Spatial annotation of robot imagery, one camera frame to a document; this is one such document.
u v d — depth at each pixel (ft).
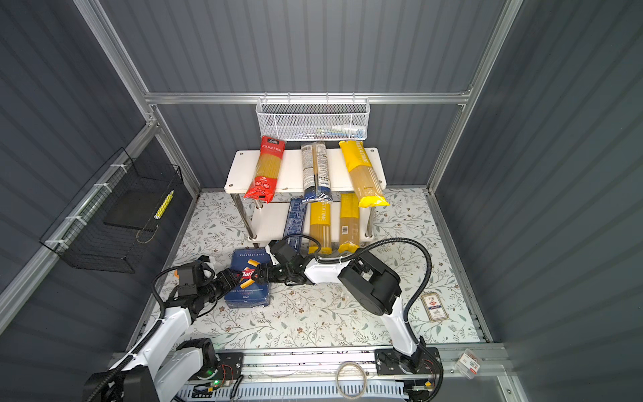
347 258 1.83
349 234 3.07
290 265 2.38
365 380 2.29
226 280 2.52
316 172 2.45
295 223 3.15
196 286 2.19
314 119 4.06
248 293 2.68
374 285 1.74
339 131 3.00
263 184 2.29
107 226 2.36
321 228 3.15
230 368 2.37
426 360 2.38
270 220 3.31
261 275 2.59
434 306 2.71
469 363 2.37
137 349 1.50
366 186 2.31
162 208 2.51
